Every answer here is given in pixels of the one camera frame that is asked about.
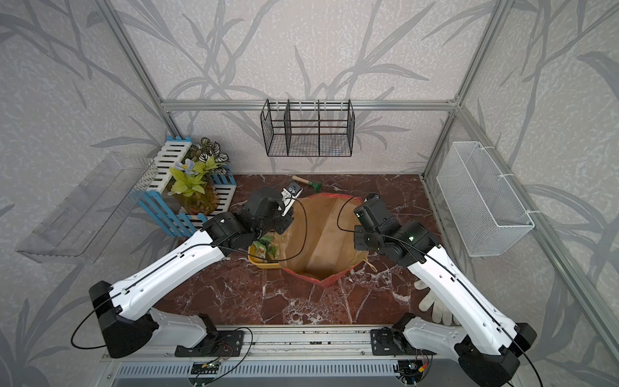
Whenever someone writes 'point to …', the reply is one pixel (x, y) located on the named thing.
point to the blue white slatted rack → (157, 204)
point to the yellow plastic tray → (259, 261)
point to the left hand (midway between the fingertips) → (288, 205)
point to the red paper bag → (319, 243)
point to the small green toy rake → (316, 185)
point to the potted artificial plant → (193, 178)
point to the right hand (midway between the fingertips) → (361, 232)
